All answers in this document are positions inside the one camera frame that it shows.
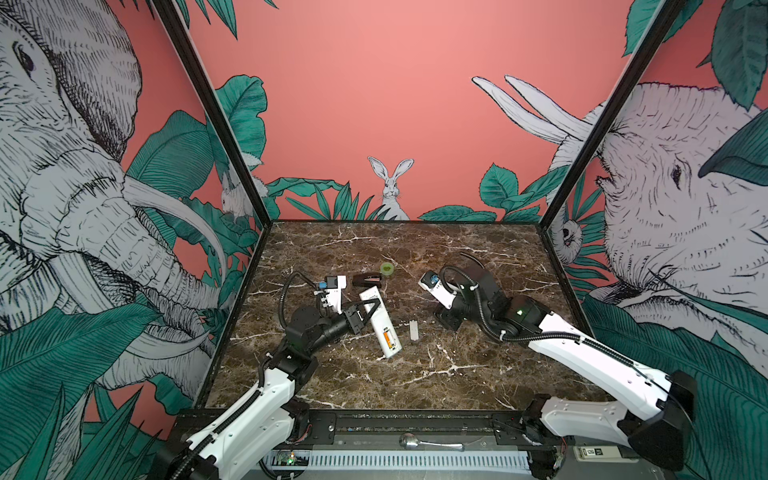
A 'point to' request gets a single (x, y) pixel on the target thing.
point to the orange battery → (388, 339)
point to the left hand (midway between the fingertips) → (378, 301)
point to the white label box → (601, 453)
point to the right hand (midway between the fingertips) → (429, 297)
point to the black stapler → (366, 280)
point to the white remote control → (380, 324)
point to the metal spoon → (409, 441)
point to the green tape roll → (387, 268)
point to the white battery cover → (414, 332)
